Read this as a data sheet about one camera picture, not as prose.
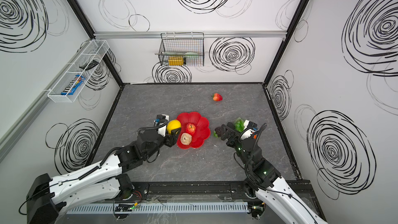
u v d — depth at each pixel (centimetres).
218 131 90
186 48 99
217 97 108
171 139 66
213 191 75
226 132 65
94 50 91
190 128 89
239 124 92
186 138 83
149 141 54
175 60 88
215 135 89
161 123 62
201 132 92
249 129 60
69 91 69
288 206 47
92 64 81
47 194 41
